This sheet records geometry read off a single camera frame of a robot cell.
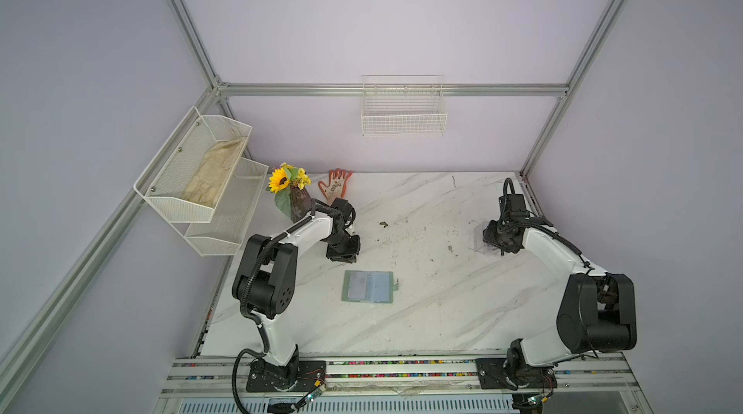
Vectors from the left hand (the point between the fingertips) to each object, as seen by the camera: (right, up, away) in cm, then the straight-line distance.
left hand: (354, 262), depth 91 cm
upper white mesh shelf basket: (-44, +26, -15) cm, 53 cm away
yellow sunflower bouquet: (-22, +26, -5) cm, 34 cm away
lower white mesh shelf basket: (-40, +16, +3) cm, 43 cm away
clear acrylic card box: (+42, +7, +10) cm, 44 cm away
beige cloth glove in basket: (-39, +25, -14) cm, 48 cm away
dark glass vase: (-18, +19, +2) cm, 26 cm away
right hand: (+43, +8, +1) cm, 44 cm away
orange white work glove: (-9, +25, +22) cm, 35 cm away
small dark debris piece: (+10, +11, +14) cm, 20 cm away
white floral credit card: (+1, -7, -2) cm, 7 cm away
